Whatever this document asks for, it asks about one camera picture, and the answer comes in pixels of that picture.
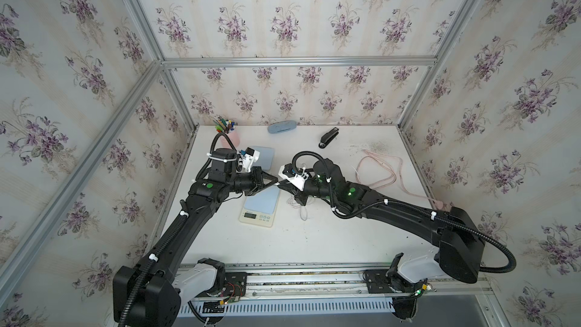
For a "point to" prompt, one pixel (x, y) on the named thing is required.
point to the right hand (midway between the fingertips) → (284, 183)
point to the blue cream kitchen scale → (260, 209)
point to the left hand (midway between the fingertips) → (278, 181)
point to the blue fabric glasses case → (281, 126)
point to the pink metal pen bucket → (234, 136)
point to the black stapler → (328, 138)
